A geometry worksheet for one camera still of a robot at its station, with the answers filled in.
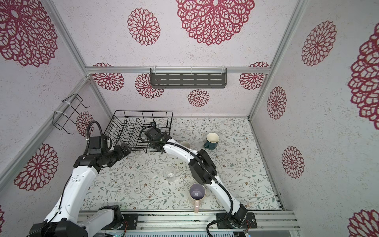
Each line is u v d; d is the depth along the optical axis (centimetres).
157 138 74
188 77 93
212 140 96
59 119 73
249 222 73
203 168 58
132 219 74
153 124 84
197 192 81
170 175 90
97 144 59
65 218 39
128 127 110
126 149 72
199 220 76
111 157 70
